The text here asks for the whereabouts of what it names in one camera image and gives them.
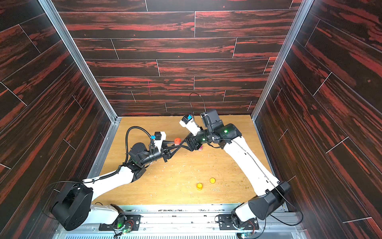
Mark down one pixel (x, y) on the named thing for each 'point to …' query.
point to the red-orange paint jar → (177, 141)
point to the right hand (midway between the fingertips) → (188, 138)
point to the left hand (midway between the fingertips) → (179, 146)
